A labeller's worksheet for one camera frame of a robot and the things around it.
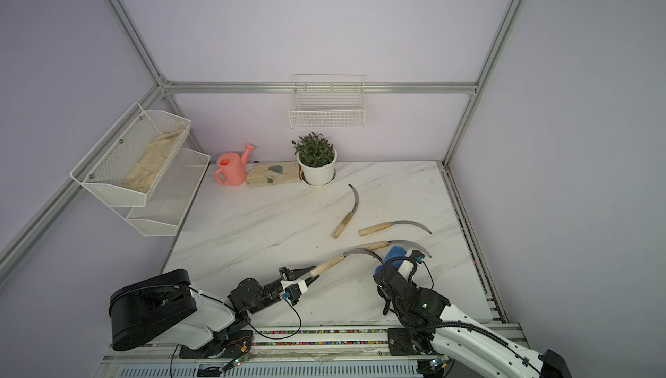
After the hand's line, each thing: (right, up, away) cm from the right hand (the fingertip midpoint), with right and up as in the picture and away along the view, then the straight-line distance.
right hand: (388, 271), depth 83 cm
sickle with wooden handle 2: (-13, +14, +16) cm, 25 cm away
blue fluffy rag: (+3, +6, +2) cm, 7 cm away
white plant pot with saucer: (-25, +32, +27) cm, 48 cm away
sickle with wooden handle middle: (+3, +7, +11) cm, 13 cm away
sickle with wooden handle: (-16, +4, -3) cm, 17 cm away
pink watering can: (-60, +35, +23) cm, 73 cm away
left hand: (-23, +3, -6) cm, 24 cm away
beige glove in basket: (-75, +32, -6) cm, 82 cm away
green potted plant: (-26, +42, +18) cm, 52 cm away
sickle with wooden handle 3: (-1, +11, +15) cm, 19 cm away
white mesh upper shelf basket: (-81, +34, -5) cm, 88 cm away
